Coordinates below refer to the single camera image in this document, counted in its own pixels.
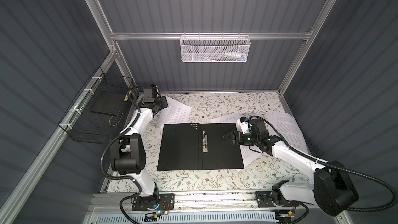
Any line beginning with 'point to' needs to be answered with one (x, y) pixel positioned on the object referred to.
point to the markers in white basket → (227, 56)
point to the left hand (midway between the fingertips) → (163, 100)
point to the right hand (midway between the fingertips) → (232, 138)
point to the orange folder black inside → (198, 146)
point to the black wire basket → (98, 114)
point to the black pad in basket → (109, 102)
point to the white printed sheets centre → (230, 118)
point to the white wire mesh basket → (214, 48)
